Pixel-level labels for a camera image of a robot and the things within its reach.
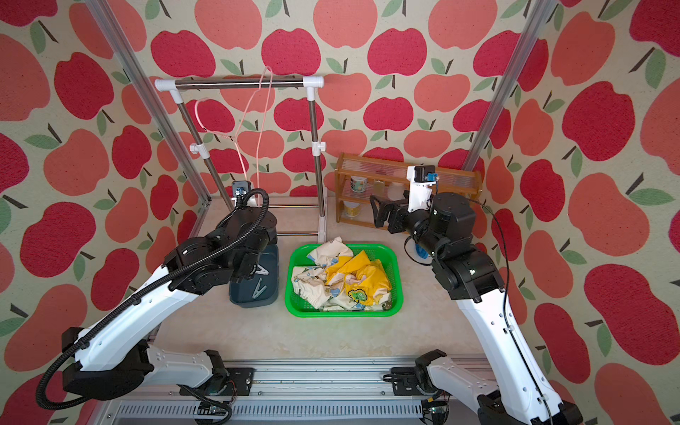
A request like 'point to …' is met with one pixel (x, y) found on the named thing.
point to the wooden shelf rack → (393, 174)
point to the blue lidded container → (421, 251)
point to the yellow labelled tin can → (351, 209)
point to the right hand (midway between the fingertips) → (393, 201)
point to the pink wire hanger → (233, 137)
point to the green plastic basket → (386, 254)
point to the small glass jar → (378, 188)
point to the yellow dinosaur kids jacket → (337, 279)
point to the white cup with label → (358, 184)
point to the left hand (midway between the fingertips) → (266, 219)
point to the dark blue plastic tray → (241, 291)
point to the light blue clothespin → (258, 290)
